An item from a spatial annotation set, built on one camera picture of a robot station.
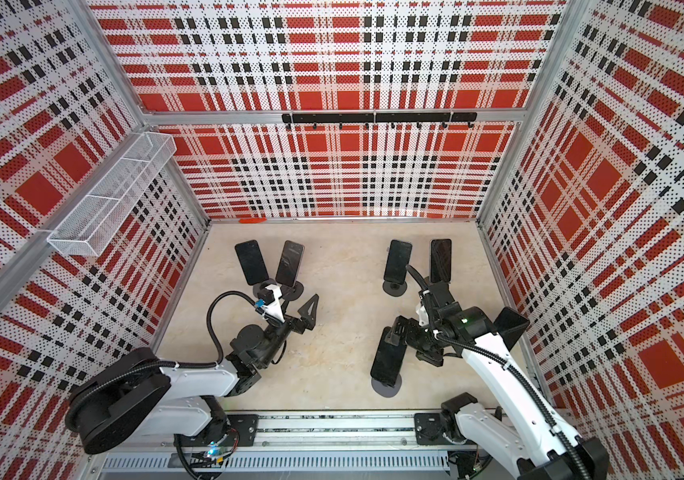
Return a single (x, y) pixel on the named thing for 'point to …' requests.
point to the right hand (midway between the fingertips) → (402, 349)
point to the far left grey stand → (261, 285)
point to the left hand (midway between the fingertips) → (306, 296)
